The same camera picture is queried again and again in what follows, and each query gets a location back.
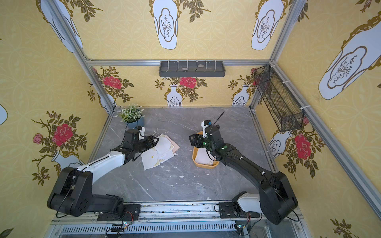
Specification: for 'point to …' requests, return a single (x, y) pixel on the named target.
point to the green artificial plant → (131, 113)
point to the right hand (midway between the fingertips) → (193, 139)
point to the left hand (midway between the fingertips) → (158, 140)
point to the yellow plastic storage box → (204, 166)
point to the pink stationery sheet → (175, 146)
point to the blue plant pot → (133, 125)
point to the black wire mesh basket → (287, 115)
